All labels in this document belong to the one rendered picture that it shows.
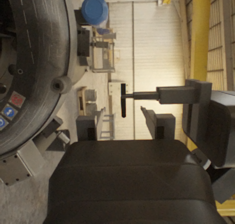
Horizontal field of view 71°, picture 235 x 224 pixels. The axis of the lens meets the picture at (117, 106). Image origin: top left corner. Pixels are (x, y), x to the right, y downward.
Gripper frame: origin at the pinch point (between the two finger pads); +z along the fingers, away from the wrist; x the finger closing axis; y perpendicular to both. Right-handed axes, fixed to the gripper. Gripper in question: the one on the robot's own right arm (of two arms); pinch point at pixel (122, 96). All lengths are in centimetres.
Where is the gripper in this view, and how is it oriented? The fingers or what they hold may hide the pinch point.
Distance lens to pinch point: 13.7
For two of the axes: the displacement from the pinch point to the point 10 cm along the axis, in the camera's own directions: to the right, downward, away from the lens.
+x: 0.1, -2.6, 9.7
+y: 0.3, 9.7, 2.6
